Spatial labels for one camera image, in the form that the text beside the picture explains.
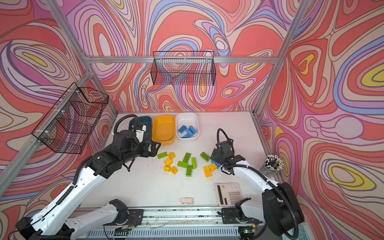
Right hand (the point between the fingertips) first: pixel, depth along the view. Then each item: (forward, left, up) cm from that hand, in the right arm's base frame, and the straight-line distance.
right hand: (221, 159), depth 89 cm
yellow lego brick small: (-4, +33, -3) cm, 33 cm away
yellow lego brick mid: (0, +32, -2) cm, 32 cm away
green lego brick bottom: (-5, +20, -4) cm, 21 cm away
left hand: (-1, +35, +22) cm, 42 cm away
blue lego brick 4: (-3, +2, -2) cm, 4 cm away
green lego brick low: (-1, +24, -4) cm, 24 cm away
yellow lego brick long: (-6, +8, -4) cm, 11 cm away
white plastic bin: (+37, +21, -4) cm, 42 cm away
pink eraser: (-22, +21, -3) cm, 30 cm away
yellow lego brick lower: (-5, +29, -3) cm, 29 cm away
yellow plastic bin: (+27, +38, -4) cm, 47 cm away
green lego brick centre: (+3, +21, -3) cm, 22 cm away
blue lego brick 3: (+21, +19, -2) cm, 29 cm away
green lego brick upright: (-1, +16, -3) cm, 17 cm away
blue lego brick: (+26, +24, -2) cm, 36 cm away
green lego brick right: (+4, +9, -3) cm, 10 cm away
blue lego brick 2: (+24, +17, -1) cm, 30 cm away
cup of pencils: (-9, -24, +10) cm, 27 cm away
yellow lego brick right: (-4, +5, -3) cm, 7 cm away
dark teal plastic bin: (+34, +51, -1) cm, 62 cm away
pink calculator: (-19, -2, -3) cm, 19 cm away
